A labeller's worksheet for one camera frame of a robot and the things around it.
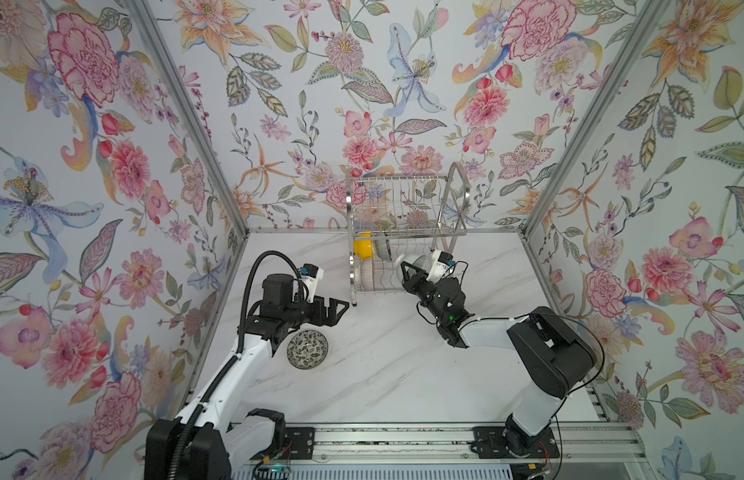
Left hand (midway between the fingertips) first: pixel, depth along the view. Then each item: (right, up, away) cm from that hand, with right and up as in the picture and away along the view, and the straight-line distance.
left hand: (339, 304), depth 80 cm
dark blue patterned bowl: (+13, +16, +19) cm, 28 cm away
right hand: (+17, +11, +7) cm, 21 cm away
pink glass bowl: (+7, +7, +12) cm, 16 cm away
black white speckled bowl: (-11, -15, +10) cm, 21 cm away
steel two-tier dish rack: (+17, +29, +42) cm, 54 cm away
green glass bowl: (+21, +12, +6) cm, 25 cm away
